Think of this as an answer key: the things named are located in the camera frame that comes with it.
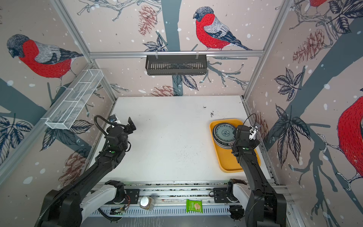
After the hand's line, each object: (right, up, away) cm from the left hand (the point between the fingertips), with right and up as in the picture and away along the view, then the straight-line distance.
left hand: (121, 120), depth 79 cm
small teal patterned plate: (+63, -10, +13) cm, 65 cm away
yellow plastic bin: (+63, -27, +7) cm, 69 cm away
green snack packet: (+40, -43, -10) cm, 59 cm away
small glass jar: (+20, -37, -17) cm, 45 cm away
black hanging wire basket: (+30, +40, +27) cm, 57 cm away
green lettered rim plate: (+62, -16, +8) cm, 64 cm away
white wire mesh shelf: (-26, +11, -2) cm, 28 cm away
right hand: (+74, -8, +3) cm, 74 cm away
